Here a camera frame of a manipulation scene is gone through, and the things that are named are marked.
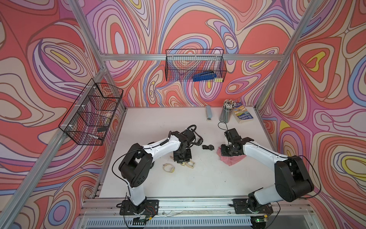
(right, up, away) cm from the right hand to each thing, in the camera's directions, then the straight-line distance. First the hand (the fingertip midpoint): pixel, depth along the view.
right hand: (225, 155), depth 90 cm
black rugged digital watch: (-15, +8, +6) cm, 18 cm away
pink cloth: (+2, -3, -2) cm, 4 cm away
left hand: (-23, -3, -5) cm, 24 cm away
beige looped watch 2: (-36, -7, -2) cm, 37 cm away
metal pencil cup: (+4, +29, +12) cm, 31 cm away
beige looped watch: (-22, -5, -1) cm, 23 cm away
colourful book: (+20, +28, +22) cm, 41 cm away
